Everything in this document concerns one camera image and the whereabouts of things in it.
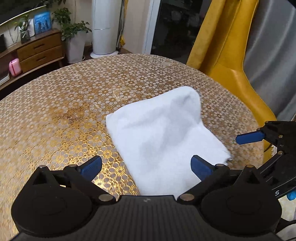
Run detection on white daydream sweatshirt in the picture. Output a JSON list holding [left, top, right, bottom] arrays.
[[106, 86, 231, 197]]

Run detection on blue gloved right hand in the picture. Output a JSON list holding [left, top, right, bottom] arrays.
[[287, 190, 296, 201]]

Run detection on gold floral tablecloth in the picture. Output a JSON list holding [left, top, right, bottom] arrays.
[[1, 54, 265, 240]]

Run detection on grey curtain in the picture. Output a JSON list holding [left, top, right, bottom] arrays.
[[243, 1, 295, 121]]

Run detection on yellow chair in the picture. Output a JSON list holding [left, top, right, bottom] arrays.
[[186, 0, 278, 158]]

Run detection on white flat box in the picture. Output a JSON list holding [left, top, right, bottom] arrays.
[[0, 72, 11, 85]]

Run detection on pink case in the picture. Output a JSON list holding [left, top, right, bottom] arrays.
[[9, 58, 22, 77]]

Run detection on wooden tv cabinet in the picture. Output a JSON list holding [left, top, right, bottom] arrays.
[[1, 29, 65, 89]]

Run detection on black speaker box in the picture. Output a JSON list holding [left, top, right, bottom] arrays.
[[0, 34, 7, 53]]

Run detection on blue photo print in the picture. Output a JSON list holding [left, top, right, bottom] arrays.
[[34, 11, 52, 35]]

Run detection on green leafy plant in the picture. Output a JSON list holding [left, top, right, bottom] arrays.
[[52, 6, 93, 64]]

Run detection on small green potted plant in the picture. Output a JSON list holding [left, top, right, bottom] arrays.
[[15, 14, 31, 44]]

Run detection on white cylindrical appliance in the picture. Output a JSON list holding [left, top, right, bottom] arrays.
[[90, 0, 121, 58]]

